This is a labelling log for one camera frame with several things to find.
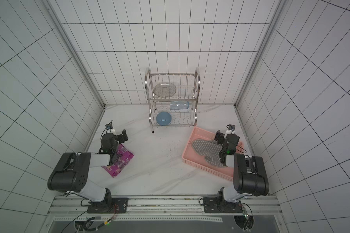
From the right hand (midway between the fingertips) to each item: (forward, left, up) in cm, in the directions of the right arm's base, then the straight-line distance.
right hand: (221, 129), depth 93 cm
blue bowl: (+8, +39, 0) cm, 40 cm away
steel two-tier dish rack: (+8, +32, +19) cm, 38 cm away
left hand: (-5, +69, -1) cm, 69 cm away
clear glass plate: (+17, +38, +18) cm, 45 cm away
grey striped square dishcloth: (-11, +7, -8) cm, 15 cm away
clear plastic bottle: (+24, +29, -3) cm, 38 cm away
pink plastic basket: (-17, +19, -6) cm, 26 cm away
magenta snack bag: (-21, +60, -3) cm, 64 cm away
